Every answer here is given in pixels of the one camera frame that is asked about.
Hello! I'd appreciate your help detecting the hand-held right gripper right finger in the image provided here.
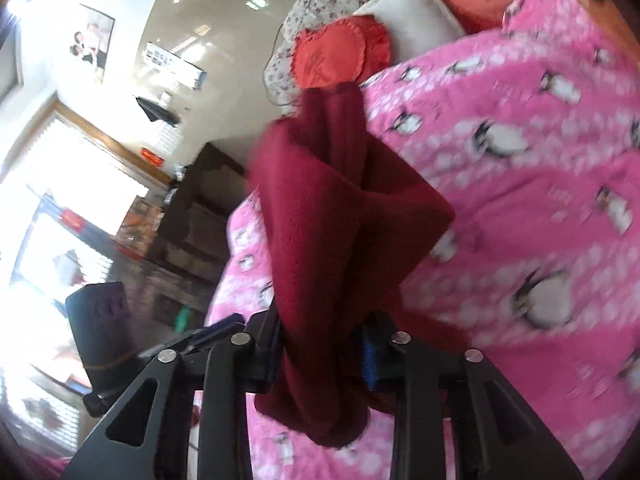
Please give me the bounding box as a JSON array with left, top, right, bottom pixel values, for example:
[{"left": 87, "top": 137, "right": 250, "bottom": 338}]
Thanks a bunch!
[{"left": 350, "top": 312, "right": 586, "bottom": 480}]

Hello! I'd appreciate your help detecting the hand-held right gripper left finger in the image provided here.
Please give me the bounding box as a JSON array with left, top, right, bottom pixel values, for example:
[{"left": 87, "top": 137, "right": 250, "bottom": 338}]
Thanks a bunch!
[{"left": 62, "top": 305, "right": 283, "bottom": 480}]

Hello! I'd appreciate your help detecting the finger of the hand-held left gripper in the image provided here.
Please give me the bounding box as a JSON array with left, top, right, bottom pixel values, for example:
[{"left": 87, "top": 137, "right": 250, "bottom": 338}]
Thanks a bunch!
[{"left": 137, "top": 314, "right": 247, "bottom": 362}]

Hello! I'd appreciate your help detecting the dark red fleece garment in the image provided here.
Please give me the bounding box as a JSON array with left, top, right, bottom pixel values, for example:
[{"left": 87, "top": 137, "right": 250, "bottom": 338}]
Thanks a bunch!
[{"left": 245, "top": 82, "right": 473, "bottom": 450}]

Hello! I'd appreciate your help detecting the dark wooden cabinet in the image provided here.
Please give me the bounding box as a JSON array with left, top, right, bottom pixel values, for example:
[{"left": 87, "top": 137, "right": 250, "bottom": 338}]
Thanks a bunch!
[{"left": 145, "top": 142, "right": 251, "bottom": 331}]

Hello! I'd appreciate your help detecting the colourful printed box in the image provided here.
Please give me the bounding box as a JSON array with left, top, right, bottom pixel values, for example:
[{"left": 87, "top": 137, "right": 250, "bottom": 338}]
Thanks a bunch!
[{"left": 117, "top": 195, "right": 166, "bottom": 256}]

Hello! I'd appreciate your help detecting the window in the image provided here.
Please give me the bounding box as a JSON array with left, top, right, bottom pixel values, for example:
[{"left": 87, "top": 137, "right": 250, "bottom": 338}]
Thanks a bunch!
[{"left": 0, "top": 100, "right": 171, "bottom": 461}]

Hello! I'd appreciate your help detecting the pink penguin print blanket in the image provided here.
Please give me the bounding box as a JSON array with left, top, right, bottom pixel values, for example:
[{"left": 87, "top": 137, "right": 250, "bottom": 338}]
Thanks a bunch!
[{"left": 202, "top": 0, "right": 640, "bottom": 480}]

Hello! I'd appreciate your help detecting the dark hanging cloth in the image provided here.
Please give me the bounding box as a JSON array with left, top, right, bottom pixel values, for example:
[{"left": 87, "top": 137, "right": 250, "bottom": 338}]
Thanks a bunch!
[{"left": 135, "top": 94, "right": 181, "bottom": 127}]

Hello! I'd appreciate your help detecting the white pillow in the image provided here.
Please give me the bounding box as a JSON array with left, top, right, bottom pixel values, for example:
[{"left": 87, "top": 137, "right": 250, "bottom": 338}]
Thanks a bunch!
[{"left": 352, "top": 0, "right": 466, "bottom": 66}]

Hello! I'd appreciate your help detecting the white wall notice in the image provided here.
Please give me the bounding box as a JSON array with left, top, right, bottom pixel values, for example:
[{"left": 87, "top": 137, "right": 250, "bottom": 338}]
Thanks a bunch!
[{"left": 142, "top": 42, "right": 208, "bottom": 92}]

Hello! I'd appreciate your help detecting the wall poster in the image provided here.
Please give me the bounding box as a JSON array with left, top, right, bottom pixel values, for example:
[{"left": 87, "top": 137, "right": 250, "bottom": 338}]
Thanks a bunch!
[{"left": 67, "top": 4, "right": 116, "bottom": 85}]

